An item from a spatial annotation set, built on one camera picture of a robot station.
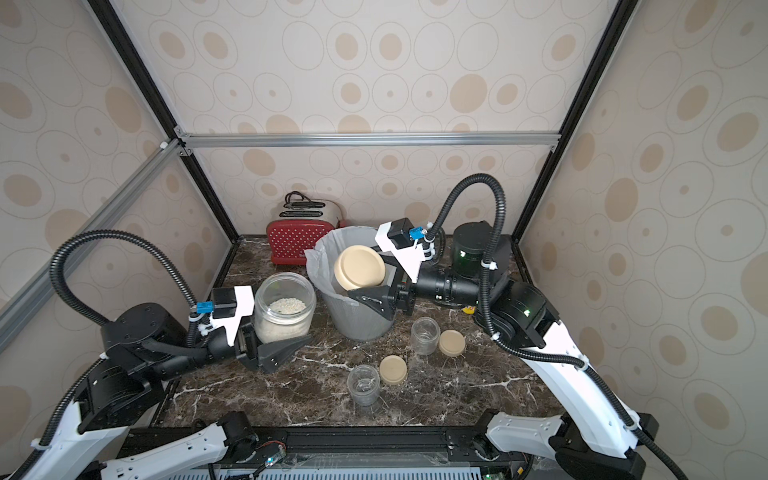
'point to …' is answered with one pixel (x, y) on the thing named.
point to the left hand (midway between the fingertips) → (305, 319)
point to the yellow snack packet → (470, 310)
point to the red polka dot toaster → (296, 227)
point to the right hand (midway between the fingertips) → (371, 266)
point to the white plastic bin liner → (328, 246)
